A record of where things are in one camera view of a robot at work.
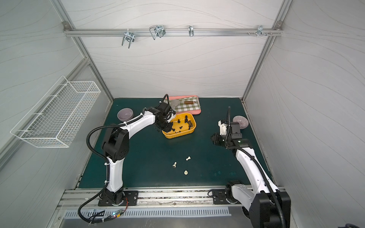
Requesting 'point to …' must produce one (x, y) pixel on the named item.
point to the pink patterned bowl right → (243, 121)
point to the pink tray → (194, 112)
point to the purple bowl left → (125, 114)
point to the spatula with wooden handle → (174, 103)
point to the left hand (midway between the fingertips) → (169, 129)
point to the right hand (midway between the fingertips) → (213, 136)
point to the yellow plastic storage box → (184, 124)
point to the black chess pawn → (180, 127)
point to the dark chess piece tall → (190, 124)
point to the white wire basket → (55, 119)
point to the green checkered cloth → (184, 107)
